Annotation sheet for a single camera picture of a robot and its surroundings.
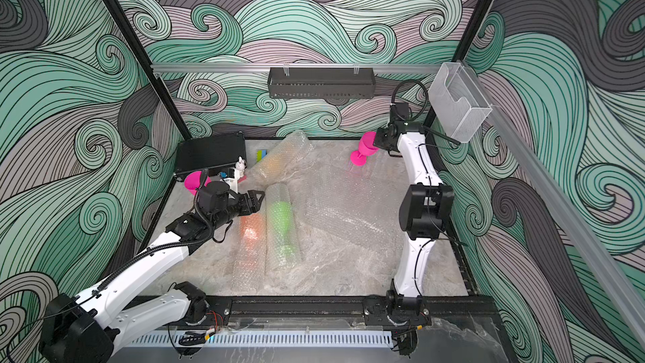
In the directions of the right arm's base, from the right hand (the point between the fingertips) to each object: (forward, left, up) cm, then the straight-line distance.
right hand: (378, 140), depth 93 cm
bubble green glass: (-36, +35, -12) cm, 52 cm away
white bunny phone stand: (-2, +55, -11) cm, 56 cm away
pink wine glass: (-5, +5, +1) cm, 7 cm away
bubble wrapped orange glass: (-41, +44, -11) cm, 62 cm away
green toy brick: (+8, +50, -16) cm, 53 cm away
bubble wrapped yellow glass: (0, +39, -13) cm, 41 cm away
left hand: (-22, +43, 0) cm, 49 cm away
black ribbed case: (+12, +75, -17) cm, 78 cm away
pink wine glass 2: (-17, +67, -2) cm, 69 cm away
